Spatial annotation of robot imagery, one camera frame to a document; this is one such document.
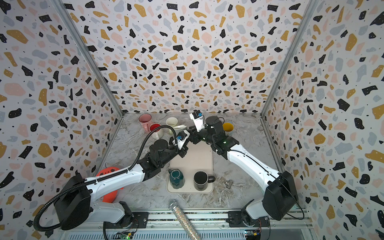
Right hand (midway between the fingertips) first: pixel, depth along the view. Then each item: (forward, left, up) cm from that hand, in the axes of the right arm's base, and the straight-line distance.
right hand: (187, 129), depth 75 cm
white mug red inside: (+14, +23, -22) cm, 35 cm away
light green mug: (+24, +15, -20) cm, 35 cm away
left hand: (-2, -2, -2) cm, 4 cm away
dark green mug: (-18, +5, -18) cm, 26 cm away
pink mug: (+25, +34, -20) cm, 47 cm away
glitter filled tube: (-39, -3, -27) cm, 48 cm away
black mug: (-17, -7, -20) cm, 27 cm away
